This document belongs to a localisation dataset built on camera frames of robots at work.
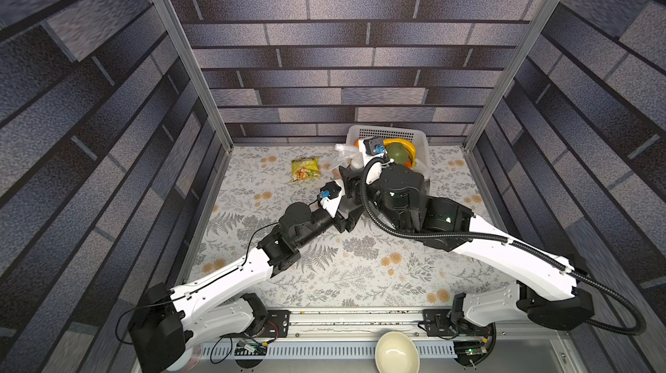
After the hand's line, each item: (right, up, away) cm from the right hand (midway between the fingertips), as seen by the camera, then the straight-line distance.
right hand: (350, 164), depth 60 cm
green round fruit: (+21, +5, +40) cm, 46 cm away
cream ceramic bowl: (+13, -52, +9) cm, 54 cm away
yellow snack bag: (-17, -1, +46) cm, 49 cm away
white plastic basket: (+33, +14, +52) cm, 63 cm away
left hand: (+2, -8, +6) cm, 10 cm away
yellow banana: (+28, +8, +47) cm, 56 cm away
